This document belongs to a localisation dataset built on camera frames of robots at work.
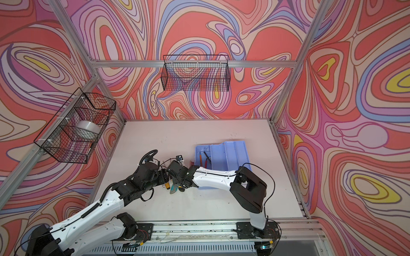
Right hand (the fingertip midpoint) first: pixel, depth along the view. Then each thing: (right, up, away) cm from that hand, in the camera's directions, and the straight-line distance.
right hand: (181, 181), depth 85 cm
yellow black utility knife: (0, -4, 0) cm, 4 cm away
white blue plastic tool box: (+26, +14, +1) cm, 29 cm away
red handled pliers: (+10, +10, +13) cm, 19 cm away
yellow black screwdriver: (-7, -3, +1) cm, 8 cm away
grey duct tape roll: (-41, +30, -12) cm, 52 cm away
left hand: (-6, +6, -4) cm, 9 cm away
